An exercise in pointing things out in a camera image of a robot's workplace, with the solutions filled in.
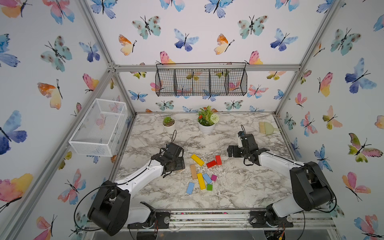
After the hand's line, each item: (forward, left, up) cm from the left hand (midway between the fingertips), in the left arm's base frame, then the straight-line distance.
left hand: (179, 163), depth 87 cm
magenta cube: (-7, -20, -5) cm, 22 cm away
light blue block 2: (-12, -6, -6) cm, 15 cm away
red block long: (+2, -19, -6) cm, 20 cm away
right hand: (+9, -34, +1) cm, 35 cm away
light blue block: (-8, -16, -5) cm, 18 cm away
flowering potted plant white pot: (+23, -17, +12) cm, 31 cm away
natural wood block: (-3, -8, -4) cm, 10 cm away
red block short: (+4, -24, -6) cm, 25 cm away
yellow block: (+5, -11, -6) cm, 14 cm away
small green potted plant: (+29, +8, +4) cm, 30 cm away
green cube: (-12, -17, -6) cm, 22 cm away
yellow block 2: (-9, -13, -6) cm, 17 cm away
